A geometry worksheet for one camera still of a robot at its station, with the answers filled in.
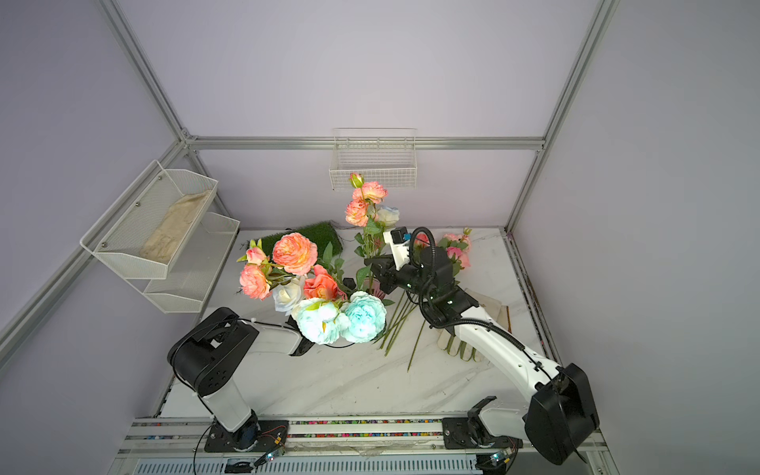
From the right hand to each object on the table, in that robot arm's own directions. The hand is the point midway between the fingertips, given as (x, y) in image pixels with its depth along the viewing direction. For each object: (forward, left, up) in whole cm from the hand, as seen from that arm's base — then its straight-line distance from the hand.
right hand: (370, 264), depth 73 cm
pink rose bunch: (+27, -30, -23) cm, 47 cm away
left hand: (-1, -1, -17) cm, 17 cm away
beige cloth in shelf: (+8, +54, +2) cm, 55 cm away
